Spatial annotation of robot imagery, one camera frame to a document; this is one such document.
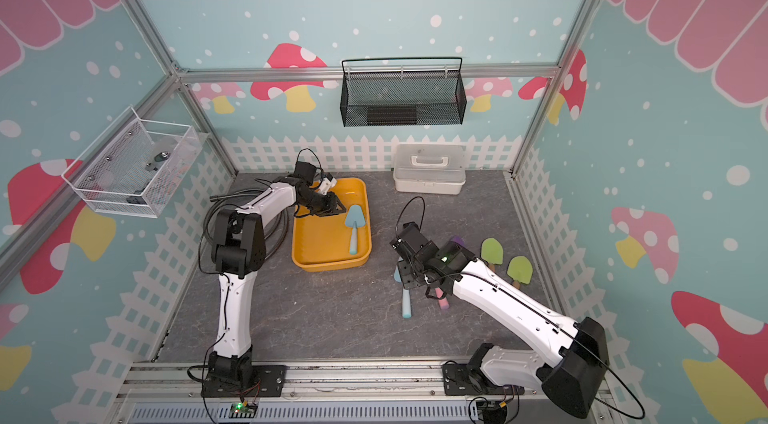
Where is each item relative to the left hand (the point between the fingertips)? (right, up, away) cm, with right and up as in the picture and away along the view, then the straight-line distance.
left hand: (342, 212), depth 103 cm
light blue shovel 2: (+22, -24, -15) cm, 36 cm away
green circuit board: (-19, -48, -30) cm, 59 cm away
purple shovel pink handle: (+32, -25, -18) cm, 44 cm away
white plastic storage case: (+31, +16, +3) cm, 35 cm away
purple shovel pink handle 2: (+40, -9, -3) cm, 41 cm away
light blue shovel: (+4, -3, +3) cm, 6 cm away
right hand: (+23, -14, -26) cm, 37 cm away
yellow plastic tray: (-5, -10, -6) cm, 13 cm away
